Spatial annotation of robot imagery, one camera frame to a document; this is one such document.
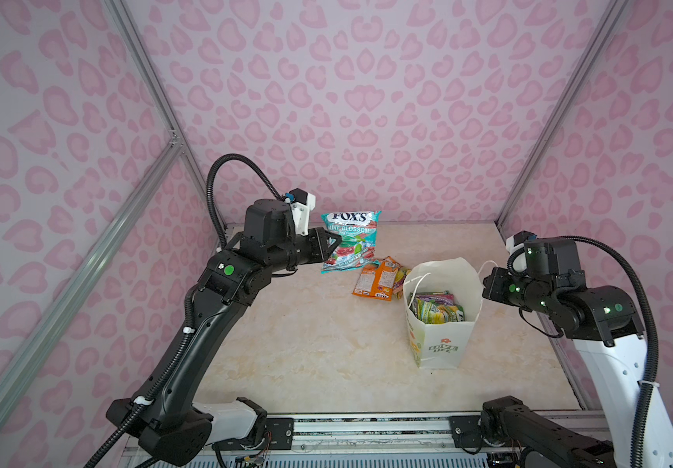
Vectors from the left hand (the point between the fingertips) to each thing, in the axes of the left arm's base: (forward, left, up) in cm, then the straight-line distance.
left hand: (343, 234), depth 61 cm
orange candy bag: (+13, -11, -38) cm, 42 cm away
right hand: (-6, -31, -9) cm, 32 cm away
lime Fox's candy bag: (-5, -23, -26) cm, 35 cm away
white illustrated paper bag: (-13, -24, -29) cm, 40 cm away
